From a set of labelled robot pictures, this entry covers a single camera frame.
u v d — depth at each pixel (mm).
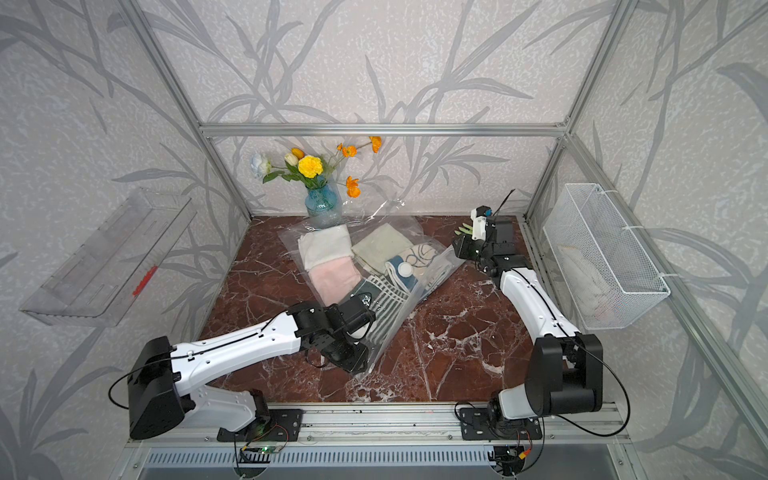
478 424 729
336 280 995
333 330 551
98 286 644
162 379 399
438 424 754
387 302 932
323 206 1083
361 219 1180
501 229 637
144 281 642
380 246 1050
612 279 594
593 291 741
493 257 643
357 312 598
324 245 1087
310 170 910
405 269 995
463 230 1158
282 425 726
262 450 704
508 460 708
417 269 1004
